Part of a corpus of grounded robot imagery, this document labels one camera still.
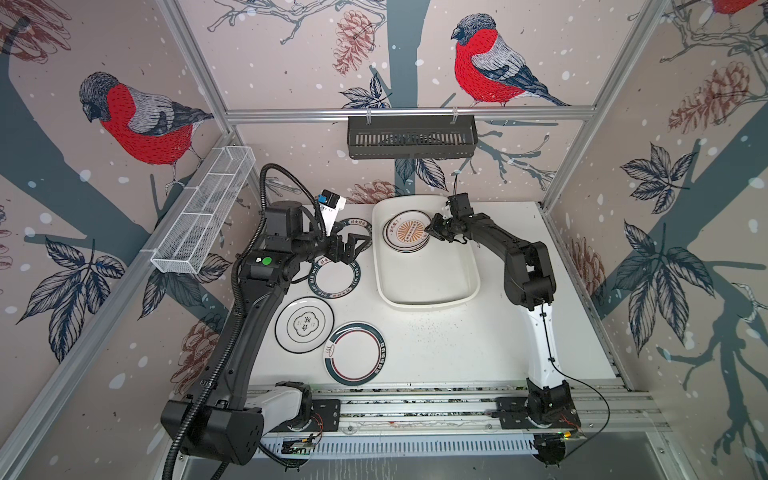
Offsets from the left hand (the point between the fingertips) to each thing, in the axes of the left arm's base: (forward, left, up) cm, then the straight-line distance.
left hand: (352, 230), depth 69 cm
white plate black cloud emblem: (-8, +18, -35) cm, 40 cm away
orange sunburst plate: (+26, -14, -31) cm, 43 cm away
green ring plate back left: (+32, +5, -34) cm, 47 cm away
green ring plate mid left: (+6, +10, -33) cm, 35 cm away
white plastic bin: (+9, -27, -34) cm, 44 cm away
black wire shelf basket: (+49, -15, -6) cm, 52 cm away
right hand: (+24, -22, -28) cm, 43 cm away
